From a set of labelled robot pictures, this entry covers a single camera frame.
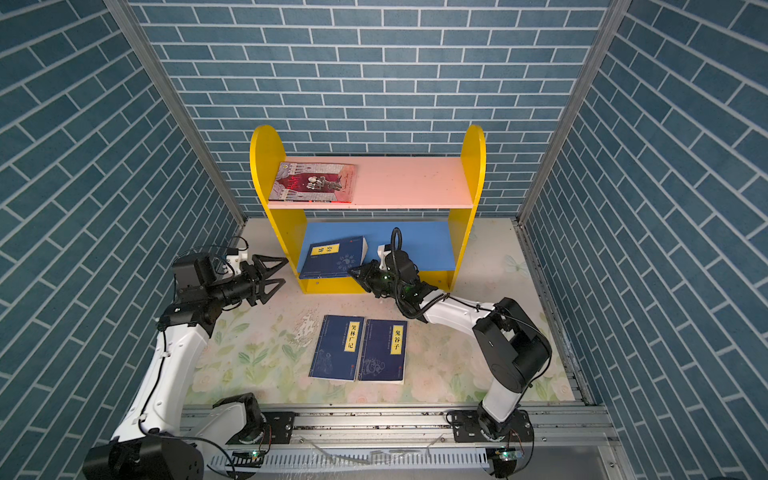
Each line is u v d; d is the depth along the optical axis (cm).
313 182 72
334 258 88
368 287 76
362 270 82
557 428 75
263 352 87
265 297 72
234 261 69
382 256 82
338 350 85
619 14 71
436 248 95
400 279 66
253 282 64
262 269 65
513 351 46
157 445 37
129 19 71
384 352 85
